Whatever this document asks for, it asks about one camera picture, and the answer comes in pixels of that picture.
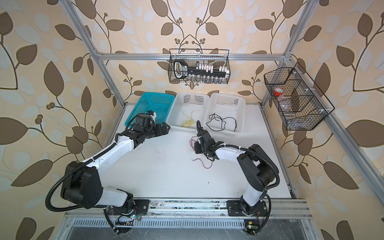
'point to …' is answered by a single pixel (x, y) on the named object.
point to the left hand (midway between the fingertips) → (165, 126)
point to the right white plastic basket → (225, 114)
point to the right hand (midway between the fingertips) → (197, 146)
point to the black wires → (214, 114)
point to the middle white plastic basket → (188, 108)
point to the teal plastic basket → (159, 103)
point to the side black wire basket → (301, 103)
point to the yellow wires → (187, 123)
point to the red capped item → (278, 91)
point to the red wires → (193, 149)
